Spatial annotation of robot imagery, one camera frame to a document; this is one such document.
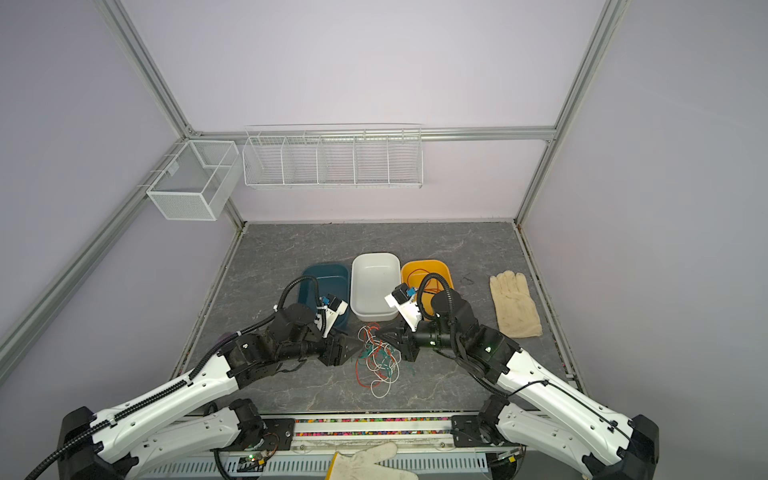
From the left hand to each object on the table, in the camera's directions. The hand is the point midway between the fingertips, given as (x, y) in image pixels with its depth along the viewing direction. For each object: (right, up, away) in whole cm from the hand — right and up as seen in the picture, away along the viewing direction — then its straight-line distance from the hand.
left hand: (353, 345), depth 72 cm
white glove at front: (+3, -28, -2) cm, 28 cm away
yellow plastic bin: (+24, +17, +30) cm, 42 cm away
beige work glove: (+49, +4, +23) cm, 54 cm away
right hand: (+6, +4, -7) cm, 10 cm away
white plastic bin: (+2, +14, +33) cm, 36 cm away
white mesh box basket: (-54, +46, +24) cm, 75 cm away
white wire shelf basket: (-11, +55, +27) cm, 62 cm away
